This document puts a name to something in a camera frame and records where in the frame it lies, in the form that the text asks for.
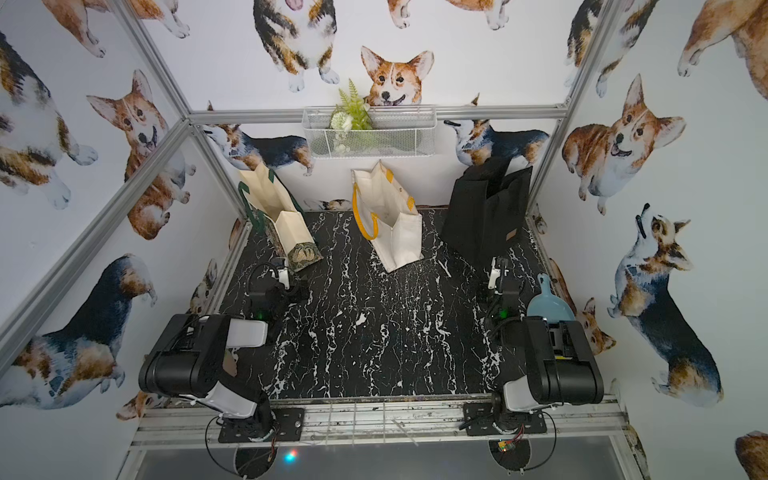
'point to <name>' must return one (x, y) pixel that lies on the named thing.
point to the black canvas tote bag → (487, 208)
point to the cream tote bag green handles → (280, 213)
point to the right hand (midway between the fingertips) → (488, 272)
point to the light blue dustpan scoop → (549, 306)
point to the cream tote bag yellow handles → (386, 214)
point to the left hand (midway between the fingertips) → (295, 269)
